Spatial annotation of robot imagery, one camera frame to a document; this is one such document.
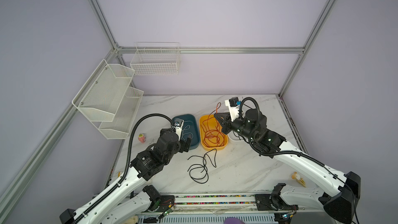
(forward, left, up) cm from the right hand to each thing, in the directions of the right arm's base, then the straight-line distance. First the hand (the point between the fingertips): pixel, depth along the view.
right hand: (214, 114), depth 67 cm
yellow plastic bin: (+18, +7, -27) cm, 33 cm away
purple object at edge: (-35, -9, -35) cm, 50 cm away
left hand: (-4, +17, -10) cm, 20 cm away
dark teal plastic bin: (+13, +15, -30) cm, 35 cm away
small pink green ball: (+3, +43, -27) cm, 51 cm away
